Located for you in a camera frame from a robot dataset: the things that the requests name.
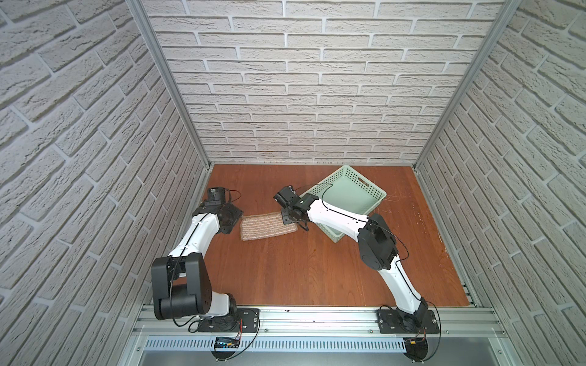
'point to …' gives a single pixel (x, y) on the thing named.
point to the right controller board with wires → (416, 348)
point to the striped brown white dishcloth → (265, 225)
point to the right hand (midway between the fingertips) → (283, 219)
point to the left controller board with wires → (225, 348)
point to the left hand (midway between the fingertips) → (235, 210)
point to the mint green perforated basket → (349, 190)
